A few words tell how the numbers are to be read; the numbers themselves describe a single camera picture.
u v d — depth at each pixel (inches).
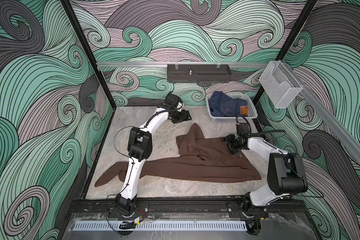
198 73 37.6
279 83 31.1
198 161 33.9
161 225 27.4
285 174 17.7
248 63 37.5
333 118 23.8
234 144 31.1
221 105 43.6
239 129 30.0
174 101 31.4
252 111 42.1
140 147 23.4
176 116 33.6
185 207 29.3
